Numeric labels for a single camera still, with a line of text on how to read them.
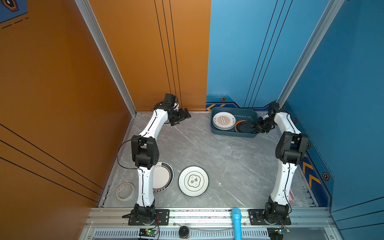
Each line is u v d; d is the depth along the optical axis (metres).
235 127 1.07
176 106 0.84
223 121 1.12
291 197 0.79
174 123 0.91
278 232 0.70
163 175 0.89
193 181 0.85
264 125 0.89
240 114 1.16
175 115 0.83
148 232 0.71
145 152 0.57
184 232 0.62
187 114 0.87
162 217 0.74
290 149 0.60
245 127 1.05
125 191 0.82
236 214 0.71
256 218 0.72
